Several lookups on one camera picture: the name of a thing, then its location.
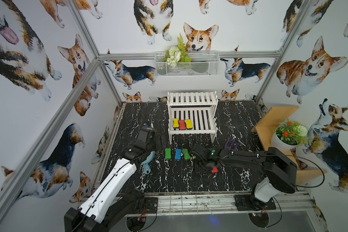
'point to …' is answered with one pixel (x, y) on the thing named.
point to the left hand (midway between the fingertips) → (157, 136)
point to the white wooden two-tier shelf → (199, 107)
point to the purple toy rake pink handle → (231, 144)
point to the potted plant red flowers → (288, 136)
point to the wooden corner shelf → (267, 119)
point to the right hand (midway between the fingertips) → (196, 163)
